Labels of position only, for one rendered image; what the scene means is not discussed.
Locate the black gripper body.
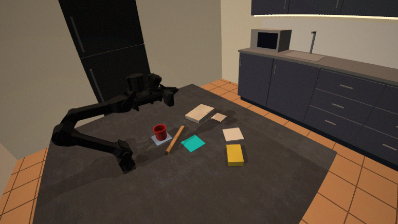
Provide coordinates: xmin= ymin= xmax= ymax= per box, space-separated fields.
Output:
xmin=145 ymin=87 xmax=174 ymax=107

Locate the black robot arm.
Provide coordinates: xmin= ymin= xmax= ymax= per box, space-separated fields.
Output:
xmin=51 ymin=73 xmax=162 ymax=174

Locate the orange flat bar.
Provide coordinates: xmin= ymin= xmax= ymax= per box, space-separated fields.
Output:
xmin=166 ymin=126 xmax=185 ymax=155

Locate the yellow rectangular block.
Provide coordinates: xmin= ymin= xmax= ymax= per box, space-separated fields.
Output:
xmin=226 ymin=144 xmax=244 ymax=166

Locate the red cup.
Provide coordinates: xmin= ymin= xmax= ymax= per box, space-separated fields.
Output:
xmin=153 ymin=124 xmax=167 ymax=141

